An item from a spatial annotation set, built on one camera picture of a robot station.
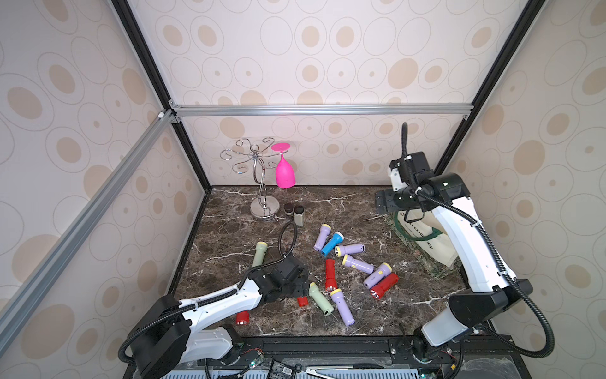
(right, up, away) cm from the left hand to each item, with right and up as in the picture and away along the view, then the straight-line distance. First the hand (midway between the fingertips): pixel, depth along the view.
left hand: (308, 287), depth 82 cm
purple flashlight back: (+7, +18, +18) cm, 26 cm away
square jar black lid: (-4, +24, +18) cm, 31 cm away
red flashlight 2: (+8, +3, +6) cm, 10 cm away
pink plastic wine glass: (-9, +42, +11) cm, 44 cm away
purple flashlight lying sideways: (+16, +11, +13) cm, 24 cm away
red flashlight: (-22, -9, -3) cm, 24 cm away
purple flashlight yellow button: (+28, +4, +6) cm, 29 cm away
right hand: (+29, +30, -7) cm, 42 cm away
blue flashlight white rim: (+12, +15, +15) cm, 25 cm away
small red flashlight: (-2, -5, +1) cm, 6 cm away
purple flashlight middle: (+22, +5, +8) cm, 24 cm away
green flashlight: (-19, +11, +13) cm, 25 cm away
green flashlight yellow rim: (+4, -4, 0) cm, 6 cm away
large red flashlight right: (+25, -1, +2) cm, 26 cm away
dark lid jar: (-8, +27, +18) cm, 34 cm away
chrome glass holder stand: (-21, +28, +28) cm, 45 cm away
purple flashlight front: (+10, -3, +1) cm, 11 cm away
